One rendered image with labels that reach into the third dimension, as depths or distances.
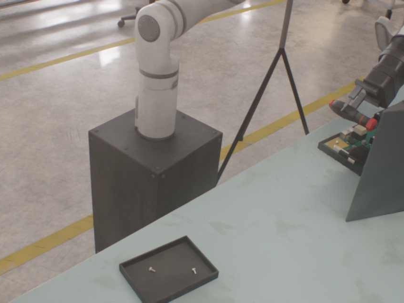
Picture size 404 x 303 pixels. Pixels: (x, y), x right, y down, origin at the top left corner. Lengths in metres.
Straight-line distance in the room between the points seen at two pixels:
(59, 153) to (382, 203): 2.01
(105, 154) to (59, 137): 1.54
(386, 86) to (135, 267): 0.52
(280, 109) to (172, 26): 2.14
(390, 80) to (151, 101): 0.53
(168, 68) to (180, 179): 0.27
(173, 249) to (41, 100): 2.46
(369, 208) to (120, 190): 0.64
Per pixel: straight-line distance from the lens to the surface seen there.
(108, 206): 1.31
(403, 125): 0.75
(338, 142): 0.98
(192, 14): 1.07
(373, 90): 0.91
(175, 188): 1.17
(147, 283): 0.67
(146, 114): 1.15
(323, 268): 0.73
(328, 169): 0.92
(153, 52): 1.07
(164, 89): 1.11
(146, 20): 1.05
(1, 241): 2.18
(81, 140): 2.70
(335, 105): 0.92
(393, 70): 0.92
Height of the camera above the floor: 1.52
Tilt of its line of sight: 34 degrees down
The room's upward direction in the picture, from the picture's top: 5 degrees clockwise
